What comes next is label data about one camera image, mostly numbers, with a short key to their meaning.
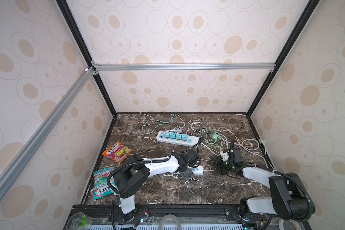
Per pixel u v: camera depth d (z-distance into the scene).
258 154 0.97
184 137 0.98
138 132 1.09
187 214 0.75
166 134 0.99
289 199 0.43
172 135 0.97
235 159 0.71
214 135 1.03
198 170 0.85
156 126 1.10
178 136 0.97
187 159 0.68
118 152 0.94
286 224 0.71
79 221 0.66
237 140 1.02
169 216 0.69
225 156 0.84
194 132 1.08
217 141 1.03
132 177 0.46
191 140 1.00
